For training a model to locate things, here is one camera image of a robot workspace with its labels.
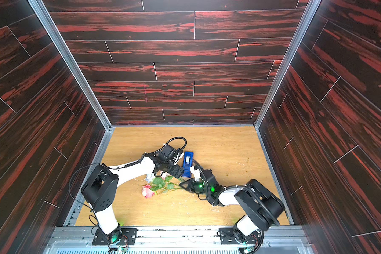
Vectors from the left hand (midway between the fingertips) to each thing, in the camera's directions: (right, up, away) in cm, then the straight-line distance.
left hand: (179, 168), depth 92 cm
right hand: (+2, -7, -7) cm, 10 cm away
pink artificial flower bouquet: (-11, -8, -4) cm, 15 cm away
